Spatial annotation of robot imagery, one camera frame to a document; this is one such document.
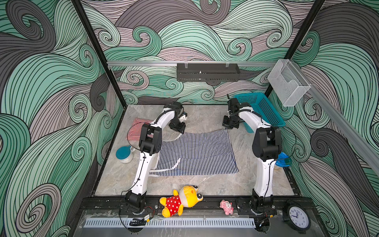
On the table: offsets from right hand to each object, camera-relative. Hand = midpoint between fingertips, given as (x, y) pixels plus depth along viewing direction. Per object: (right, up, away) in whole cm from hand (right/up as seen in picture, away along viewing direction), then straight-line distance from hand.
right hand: (226, 126), depth 98 cm
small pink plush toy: (-7, -38, -27) cm, 47 cm away
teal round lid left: (-64, -15, -14) cm, 67 cm away
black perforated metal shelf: (-12, +37, 0) cm, 39 cm away
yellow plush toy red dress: (-26, -32, -29) cm, 51 cm away
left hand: (-31, -3, +5) cm, 32 cm away
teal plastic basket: (+34, +15, +19) cm, 42 cm away
